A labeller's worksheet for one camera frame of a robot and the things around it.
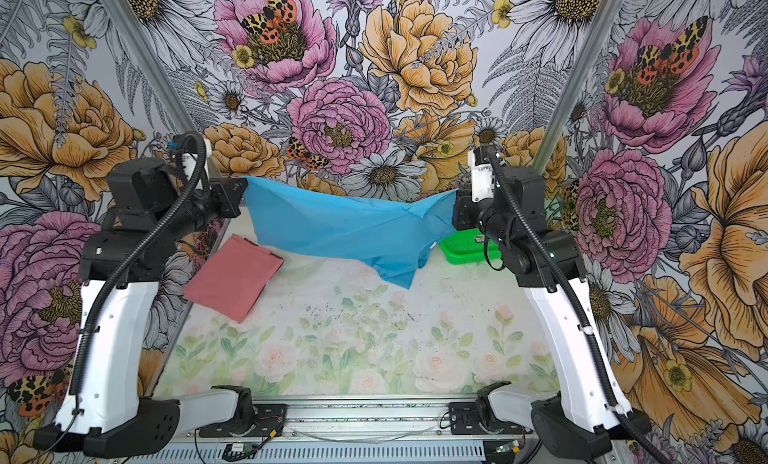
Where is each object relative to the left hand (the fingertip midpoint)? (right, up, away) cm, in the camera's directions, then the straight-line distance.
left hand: (248, 194), depth 61 cm
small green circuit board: (+55, -59, +10) cm, 81 cm away
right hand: (+43, -2, +1) cm, 43 cm away
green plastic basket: (+52, -13, +38) cm, 65 cm away
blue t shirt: (+28, -9, +32) cm, 44 cm away
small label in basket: (+61, -10, +50) cm, 80 cm away
